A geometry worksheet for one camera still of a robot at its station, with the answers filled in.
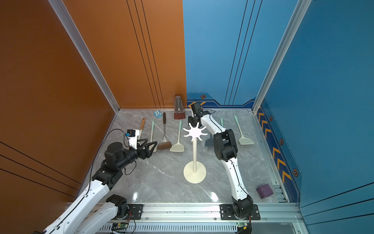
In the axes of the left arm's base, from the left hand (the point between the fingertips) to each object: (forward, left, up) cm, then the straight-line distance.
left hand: (152, 140), depth 75 cm
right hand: (+28, -20, -19) cm, 39 cm away
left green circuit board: (-35, +13, -25) cm, 44 cm away
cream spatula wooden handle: (+26, +17, -22) cm, 38 cm away
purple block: (-19, -59, -18) cm, 64 cm away
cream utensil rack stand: (-8, -22, -22) cm, 33 cm away
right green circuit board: (-33, -46, -25) cm, 62 cm away
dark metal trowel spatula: (+10, -2, -22) cm, 25 cm away
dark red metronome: (+35, -10, -17) cm, 40 cm away
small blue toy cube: (+38, +7, -21) cm, 44 cm away
